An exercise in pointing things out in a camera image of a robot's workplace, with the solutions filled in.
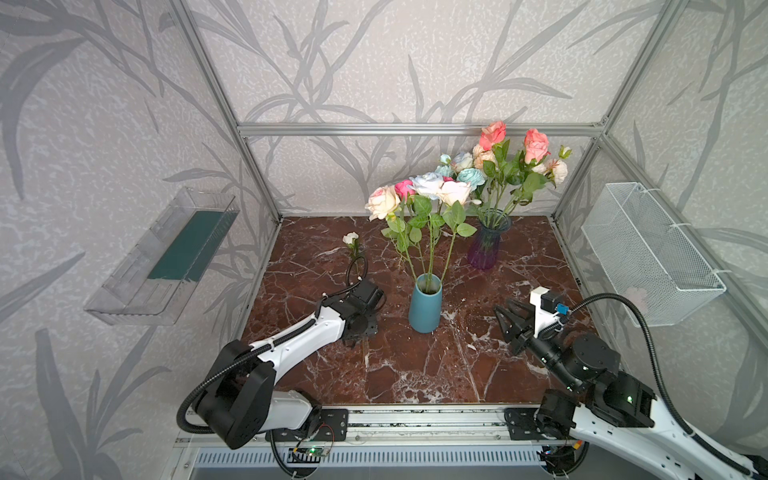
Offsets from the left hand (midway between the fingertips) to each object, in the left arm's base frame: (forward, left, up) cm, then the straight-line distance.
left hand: (371, 316), depth 87 cm
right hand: (-5, -31, +24) cm, 39 cm away
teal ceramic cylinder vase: (-2, -15, +9) cm, 18 cm away
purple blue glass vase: (+24, -36, +4) cm, 44 cm away
